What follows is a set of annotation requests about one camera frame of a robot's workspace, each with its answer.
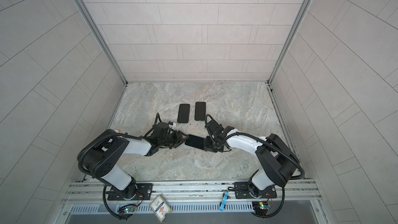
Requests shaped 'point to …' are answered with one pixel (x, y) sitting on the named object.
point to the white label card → (160, 208)
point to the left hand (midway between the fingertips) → (192, 138)
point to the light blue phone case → (196, 141)
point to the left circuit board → (129, 209)
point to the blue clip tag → (224, 200)
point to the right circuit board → (261, 208)
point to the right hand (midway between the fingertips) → (205, 151)
